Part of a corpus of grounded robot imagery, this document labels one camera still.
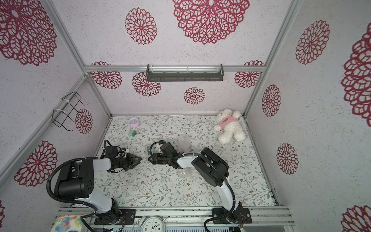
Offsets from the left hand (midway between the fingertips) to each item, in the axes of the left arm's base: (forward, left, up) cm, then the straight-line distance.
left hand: (142, 159), depth 93 cm
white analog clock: (-35, -13, +4) cm, 38 cm away
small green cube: (+21, +11, 0) cm, 24 cm away
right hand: (0, -6, +3) cm, 6 cm away
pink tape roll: (+30, +12, -1) cm, 32 cm away
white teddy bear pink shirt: (+24, -60, +4) cm, 64 cm away
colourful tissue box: (-35, +27, +5) cm, 44 cm away
